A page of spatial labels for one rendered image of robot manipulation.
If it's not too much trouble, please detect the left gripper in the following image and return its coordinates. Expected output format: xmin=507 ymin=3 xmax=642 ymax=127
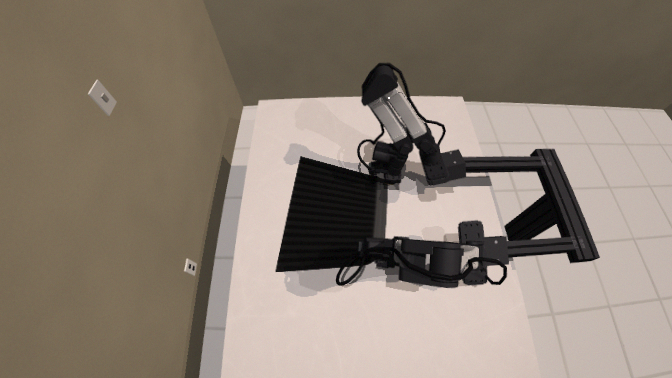
xmin=375 ymin=256 xmax=395 ymax=268

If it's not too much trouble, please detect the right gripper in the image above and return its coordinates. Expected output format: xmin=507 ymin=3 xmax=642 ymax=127
xmin=384 ymin=161 xmax=403 ymax=185

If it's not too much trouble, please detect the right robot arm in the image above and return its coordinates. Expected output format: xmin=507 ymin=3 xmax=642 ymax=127
xmin=361 ymin=64 xmax=448 ymax=181

